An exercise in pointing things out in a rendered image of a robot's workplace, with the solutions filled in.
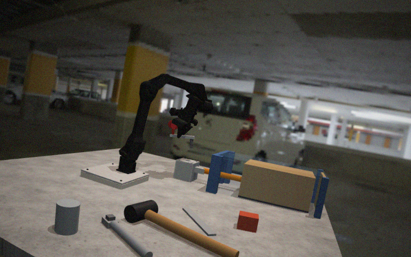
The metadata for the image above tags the dark grey cylinder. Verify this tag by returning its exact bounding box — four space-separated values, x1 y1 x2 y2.
54 199 81 236

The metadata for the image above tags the grey handle with square key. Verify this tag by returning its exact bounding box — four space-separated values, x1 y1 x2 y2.
101 214 153 257

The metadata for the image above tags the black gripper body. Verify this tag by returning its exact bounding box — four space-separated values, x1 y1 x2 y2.
172 107 198 129

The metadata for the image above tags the blue flat bar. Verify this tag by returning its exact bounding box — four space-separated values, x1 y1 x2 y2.
206 150 230 193

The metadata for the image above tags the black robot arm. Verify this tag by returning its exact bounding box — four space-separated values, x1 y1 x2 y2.
116 73 213 174

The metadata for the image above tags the black-headed mallet with wooden handle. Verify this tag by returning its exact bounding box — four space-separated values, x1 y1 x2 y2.
124 200 239 257

